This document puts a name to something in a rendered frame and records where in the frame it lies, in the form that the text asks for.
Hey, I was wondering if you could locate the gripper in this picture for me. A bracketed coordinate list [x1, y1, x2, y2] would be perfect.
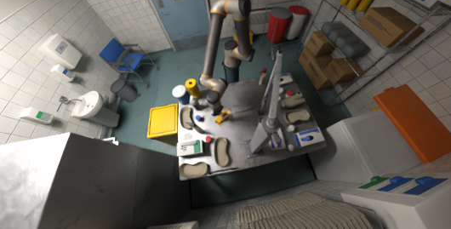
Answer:
[207, 91, 225, 116]

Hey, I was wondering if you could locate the yellow lidded waste bin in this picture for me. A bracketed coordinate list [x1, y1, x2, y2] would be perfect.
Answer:
[146, 103, 180, 146]

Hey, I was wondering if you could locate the grey round bin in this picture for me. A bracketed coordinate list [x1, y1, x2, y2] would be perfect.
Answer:
[109, 78, 140, 104]

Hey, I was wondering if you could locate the orange lidded bin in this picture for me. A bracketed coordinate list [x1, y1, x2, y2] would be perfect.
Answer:
[373, 83, 451, 164]

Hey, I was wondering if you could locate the yellow canister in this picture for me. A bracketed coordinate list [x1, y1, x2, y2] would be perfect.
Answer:
[185, 77, 203, 100]

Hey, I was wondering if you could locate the beige kidney dish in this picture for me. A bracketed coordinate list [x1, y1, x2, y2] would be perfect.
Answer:
[179, 106, 194, 131]
[283, 109, 311, 125]
[179, 161, 210, 180]
[214, 136, 231, 168]

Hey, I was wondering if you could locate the blue tub with white lid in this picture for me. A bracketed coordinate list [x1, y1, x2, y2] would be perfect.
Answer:
[171, 84, 191, 106]

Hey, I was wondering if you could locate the white and green box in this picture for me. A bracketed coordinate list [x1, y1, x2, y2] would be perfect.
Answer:
[176, 139, 205, 157]

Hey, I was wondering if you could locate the white spray bottle red trigger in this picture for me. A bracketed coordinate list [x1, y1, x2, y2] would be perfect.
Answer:
[258, 67, 269, 87]

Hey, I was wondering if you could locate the grey pole stand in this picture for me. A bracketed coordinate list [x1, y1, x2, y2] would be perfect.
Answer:
[248, 47, 285, 156]

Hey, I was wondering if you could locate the yellow floor sign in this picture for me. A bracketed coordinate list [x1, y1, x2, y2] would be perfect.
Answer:
[232, 29, 254, 46]

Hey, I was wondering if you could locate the white box with purple print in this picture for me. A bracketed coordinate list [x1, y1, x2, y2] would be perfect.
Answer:
[269, 132, 287, 152]

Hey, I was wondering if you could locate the white box with blue print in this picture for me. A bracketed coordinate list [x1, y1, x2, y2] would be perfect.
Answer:
[271, 72, 294, 88]

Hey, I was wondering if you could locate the beige jug with red cap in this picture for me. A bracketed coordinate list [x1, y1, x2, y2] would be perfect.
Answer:
[280, 90, 307, 110]

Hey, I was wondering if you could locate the blue door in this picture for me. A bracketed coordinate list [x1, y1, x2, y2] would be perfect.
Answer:
[140, 0, 212, 53]

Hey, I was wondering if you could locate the red drum with grey lid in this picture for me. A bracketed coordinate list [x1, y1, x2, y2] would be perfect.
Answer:
[266, 7, 294, 44]

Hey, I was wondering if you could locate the white glove box blue print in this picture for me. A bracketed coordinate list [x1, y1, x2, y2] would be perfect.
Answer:
[294, 127, 326, 149]

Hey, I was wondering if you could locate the tall cardboard box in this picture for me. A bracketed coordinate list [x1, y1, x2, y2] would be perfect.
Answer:
[298, 47, 334, 91]

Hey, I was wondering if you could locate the blue chair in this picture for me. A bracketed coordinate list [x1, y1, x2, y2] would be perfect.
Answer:
[99, 37, 159, 89]

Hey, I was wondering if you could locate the white drum with red lid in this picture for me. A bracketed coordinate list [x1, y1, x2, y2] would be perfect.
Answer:
[284, 4, 311, 41]

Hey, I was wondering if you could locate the small cardboard box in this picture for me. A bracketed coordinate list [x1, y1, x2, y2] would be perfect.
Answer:
[305, 30, 336, 59]

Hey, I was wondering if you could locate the white sink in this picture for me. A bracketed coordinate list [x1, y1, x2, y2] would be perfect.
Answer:
[71, 90, 121, 129]

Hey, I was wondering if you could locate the medium cardboard box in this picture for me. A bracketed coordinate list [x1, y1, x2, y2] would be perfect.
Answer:
[325, 58, 364, 86]

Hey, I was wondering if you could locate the grey wrapped bottle pack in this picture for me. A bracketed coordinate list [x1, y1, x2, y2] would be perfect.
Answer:
[320, 20, 372, 60]

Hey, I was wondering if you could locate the steel cabinet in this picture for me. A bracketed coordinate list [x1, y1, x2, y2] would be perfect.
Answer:
[0, 132, 193, 229]

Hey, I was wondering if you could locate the chrome tap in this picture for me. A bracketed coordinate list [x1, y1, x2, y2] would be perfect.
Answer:
[56, 94, 84, 112]

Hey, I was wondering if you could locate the white soap dispenser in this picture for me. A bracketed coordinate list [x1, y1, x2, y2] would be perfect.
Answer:
[49, 64, 77, 83]

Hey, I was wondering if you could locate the white cabinet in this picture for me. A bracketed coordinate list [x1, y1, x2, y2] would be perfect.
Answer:
[309, 109, 424, 185]

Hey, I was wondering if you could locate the white paper towel dispenser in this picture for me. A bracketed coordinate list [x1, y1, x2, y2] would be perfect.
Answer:
[37, 33, 83, 71]

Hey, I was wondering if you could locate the white dispenser with green patch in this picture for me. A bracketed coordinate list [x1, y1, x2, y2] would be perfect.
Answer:
[19, 106, 55, 125]

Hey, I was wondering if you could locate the large cardboard box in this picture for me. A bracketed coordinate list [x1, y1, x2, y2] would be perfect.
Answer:
[357, 7, 425, 49]

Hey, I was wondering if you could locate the white dispenser unit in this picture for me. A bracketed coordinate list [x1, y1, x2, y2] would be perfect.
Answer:
[339, 170, 451, 229]

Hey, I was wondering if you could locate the grey wire shelf unit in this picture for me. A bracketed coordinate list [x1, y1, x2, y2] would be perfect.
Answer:
[298, 0, 451, 104]

